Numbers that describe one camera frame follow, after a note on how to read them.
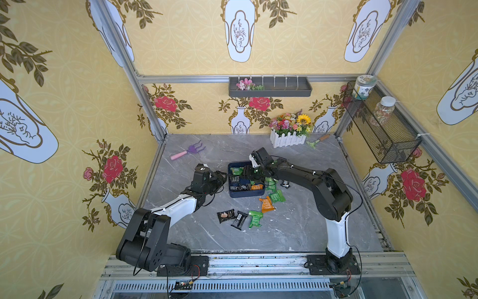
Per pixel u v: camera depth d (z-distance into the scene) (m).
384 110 0.72
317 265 0.73
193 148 1.16
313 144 1.17
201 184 0.70
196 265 0.73
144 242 0.43
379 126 0.72
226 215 0.86
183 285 0.73
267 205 0.90
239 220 0.85
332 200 0.52
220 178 0.80
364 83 0.84
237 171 1.00
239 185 0.95
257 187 0.95
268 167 0.73
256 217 0.86
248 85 0.88
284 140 1.11
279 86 0.93
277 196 0.92
